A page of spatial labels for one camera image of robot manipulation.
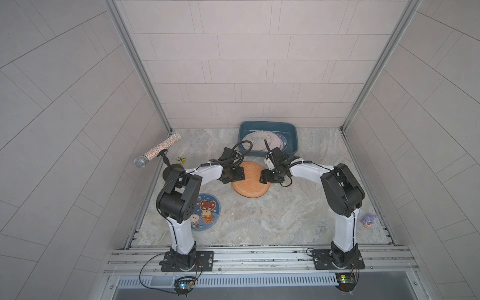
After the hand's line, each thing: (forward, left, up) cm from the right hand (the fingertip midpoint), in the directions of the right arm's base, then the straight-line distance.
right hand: (263, 180), depth 95 cm
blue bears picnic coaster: (+23, -13, +3) cm, 26 cm away
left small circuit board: (-42, +32, +5) cm, 53 cm away
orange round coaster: (-5, +7, +2) cm, 9 cm away
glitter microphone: (-3, +50, +26) cm, 56 cm away
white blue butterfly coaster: (+26, +1, +4) cm, 26 cm away
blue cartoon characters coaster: (-14, +27, +1) cm, 31 cm away
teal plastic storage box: (+31, -19, +6) cm, 36 cm away
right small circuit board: (-44, -26, -1) cm, 51 cm away
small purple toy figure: (-24, -42, +2) cm, 48 cm away
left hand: (+3, +10, +1) cm, 11 cm away
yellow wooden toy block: (+13, +44, +5) cm, 46 cm away
